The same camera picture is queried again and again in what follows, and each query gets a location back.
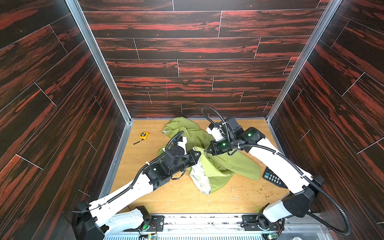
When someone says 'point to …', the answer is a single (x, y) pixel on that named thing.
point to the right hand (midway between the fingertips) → (209, 148)
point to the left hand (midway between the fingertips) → (203, 153)
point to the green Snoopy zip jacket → (213, 171)
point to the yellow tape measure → (143, 135)
